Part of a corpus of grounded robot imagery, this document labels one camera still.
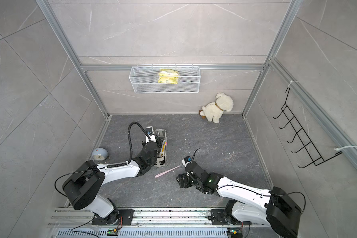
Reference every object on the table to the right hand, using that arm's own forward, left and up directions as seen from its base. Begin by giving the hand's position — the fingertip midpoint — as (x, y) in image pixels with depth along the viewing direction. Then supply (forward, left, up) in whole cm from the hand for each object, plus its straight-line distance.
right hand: (181, 178), depth 80 cm
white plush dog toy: (+50, -25, +2) cm, 55 cm away
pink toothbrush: (+5, +13, -6) cm, 15 cm away
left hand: (+23, +16, +13) cm, 30 cm away
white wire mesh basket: (+56, +24, +26) cm, 66 cm away
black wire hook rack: (-2, -55, +25) cm, 61 cm away
